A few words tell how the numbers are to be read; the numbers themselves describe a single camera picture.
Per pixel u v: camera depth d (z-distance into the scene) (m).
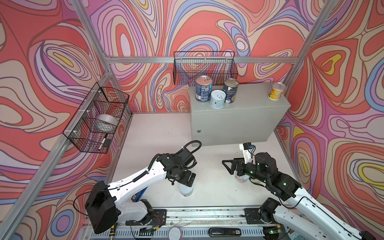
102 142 0.73
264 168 0.52
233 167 0.62
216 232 0.65
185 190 0.77
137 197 0.77
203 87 0.70
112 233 0.68
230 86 0.70
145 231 0.72
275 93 0.75
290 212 0.59
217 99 0.71
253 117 0.86
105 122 0.71
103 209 0.39
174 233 0.65
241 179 0.82
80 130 0.66
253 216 0.73
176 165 0.54
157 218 0.73
